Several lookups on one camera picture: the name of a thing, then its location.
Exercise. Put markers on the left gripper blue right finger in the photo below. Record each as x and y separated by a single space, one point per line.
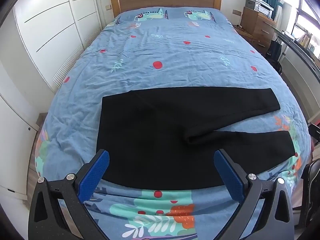
232 175

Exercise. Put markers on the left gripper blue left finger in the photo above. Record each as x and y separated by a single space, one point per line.
89 175

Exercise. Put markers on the black pants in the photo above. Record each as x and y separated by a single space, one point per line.
165 138

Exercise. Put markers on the black office chair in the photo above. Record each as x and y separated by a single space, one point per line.
309 210

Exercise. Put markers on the black bag on floor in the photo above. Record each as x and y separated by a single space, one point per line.
272 56

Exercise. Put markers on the blue patterned bed cover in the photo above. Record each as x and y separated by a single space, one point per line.
162 47

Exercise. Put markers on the white wardrobe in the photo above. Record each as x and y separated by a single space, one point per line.
41 40

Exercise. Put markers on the wooden drawer cabinet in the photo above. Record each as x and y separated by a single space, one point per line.
257 29

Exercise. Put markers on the white printer on cabinet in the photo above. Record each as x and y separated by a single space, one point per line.
260 6

